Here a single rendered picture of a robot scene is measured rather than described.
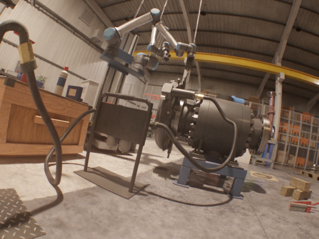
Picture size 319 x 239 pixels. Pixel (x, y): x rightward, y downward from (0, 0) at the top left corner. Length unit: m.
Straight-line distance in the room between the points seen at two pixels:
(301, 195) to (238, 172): 0.92
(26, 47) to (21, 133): 0.65
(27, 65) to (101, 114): 0.67
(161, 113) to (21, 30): 1.19
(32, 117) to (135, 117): 0.67
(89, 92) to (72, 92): 0.80
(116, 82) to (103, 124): 1.25
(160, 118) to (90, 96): 1.11
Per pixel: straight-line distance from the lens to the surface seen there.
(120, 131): 0.95
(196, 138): 1.45
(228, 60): 9.95
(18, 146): 1.06
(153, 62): 2.25
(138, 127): 0.90
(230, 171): 1.33
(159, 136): 1.43
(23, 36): 0.53
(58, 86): 1.22
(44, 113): 0.58
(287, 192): 1.95
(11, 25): 0.52
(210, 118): 1.41
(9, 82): 0.96
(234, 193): 1.39
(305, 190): 1.98
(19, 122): 1.04
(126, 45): 2.37
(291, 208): 1.48
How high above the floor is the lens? 0.40
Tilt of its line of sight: 4 degrees up
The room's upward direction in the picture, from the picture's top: 14 degrees clockwise
